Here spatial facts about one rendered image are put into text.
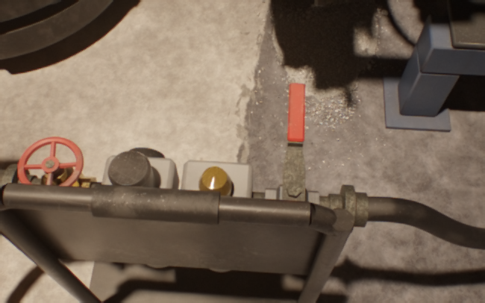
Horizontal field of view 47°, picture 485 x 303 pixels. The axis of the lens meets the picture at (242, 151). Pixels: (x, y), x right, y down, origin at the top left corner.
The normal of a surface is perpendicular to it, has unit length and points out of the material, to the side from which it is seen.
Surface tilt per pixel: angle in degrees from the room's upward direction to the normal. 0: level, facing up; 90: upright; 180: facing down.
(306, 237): 90
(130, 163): 0
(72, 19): 90
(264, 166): 0
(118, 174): 0
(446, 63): 90
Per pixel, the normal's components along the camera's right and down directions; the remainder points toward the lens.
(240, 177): 0.00, -0.46
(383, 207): -0.08, -0.22
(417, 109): -0.07, 0.89
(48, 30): 0.50, 0.77
